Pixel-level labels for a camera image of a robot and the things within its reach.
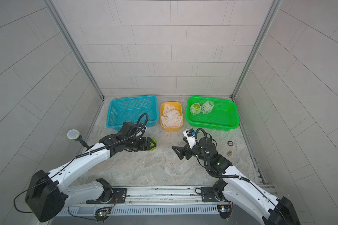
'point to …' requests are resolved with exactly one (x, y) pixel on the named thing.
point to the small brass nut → (229, 153)
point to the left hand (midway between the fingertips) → (154, 145)
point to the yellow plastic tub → (178, 107)
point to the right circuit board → (225, 211)
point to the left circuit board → (102, 213)
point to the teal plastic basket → (129, 109)
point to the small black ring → (229, 144)
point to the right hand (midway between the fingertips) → (178, 145)
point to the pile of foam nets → (171, 117)
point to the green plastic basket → (224, 116)
